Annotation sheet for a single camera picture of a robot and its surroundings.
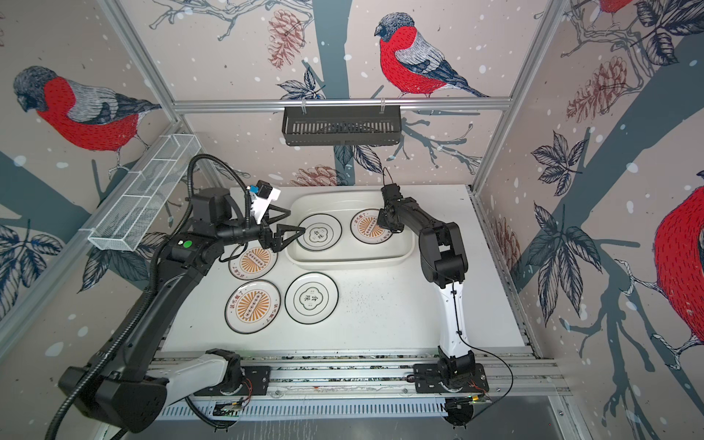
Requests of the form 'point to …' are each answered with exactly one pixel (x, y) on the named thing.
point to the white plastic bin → (409, 213)
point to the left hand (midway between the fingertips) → (292, 221)
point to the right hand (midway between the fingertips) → (385, 225)
